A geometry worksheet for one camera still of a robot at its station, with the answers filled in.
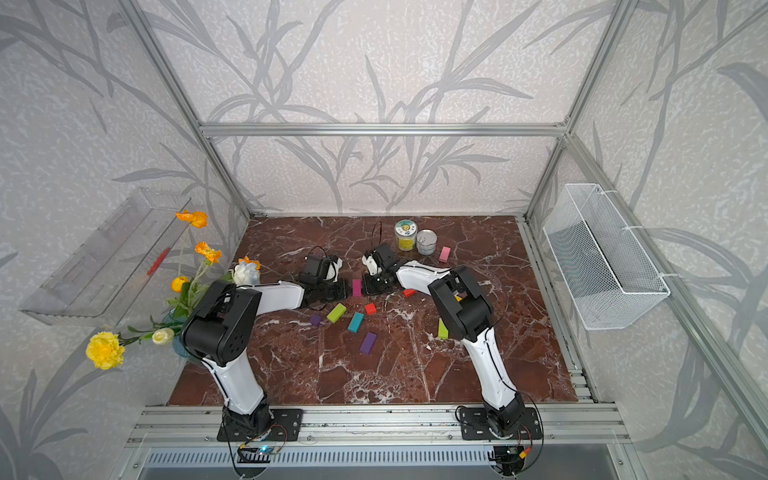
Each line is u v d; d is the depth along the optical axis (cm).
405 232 105
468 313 58
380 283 87
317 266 79
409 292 98
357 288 98
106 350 58
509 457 77
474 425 73
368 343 87
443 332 87
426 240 106
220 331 49
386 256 83
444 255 108
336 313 94
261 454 72
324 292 84
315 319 91
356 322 91
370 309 94
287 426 73
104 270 67
